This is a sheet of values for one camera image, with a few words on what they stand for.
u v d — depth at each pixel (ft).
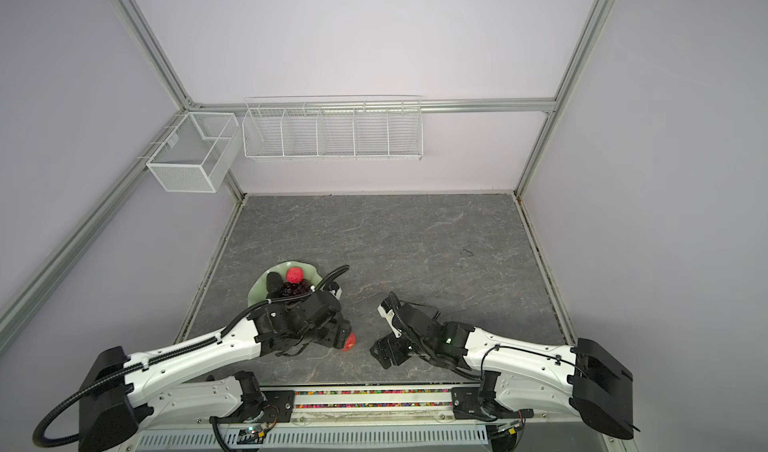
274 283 2.92
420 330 1.93
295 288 2.93
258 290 2.92
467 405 2.40
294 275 2.92
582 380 1.37
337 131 3.28
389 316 2.32
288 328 1.82
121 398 1.30
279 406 2.42
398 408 2.46
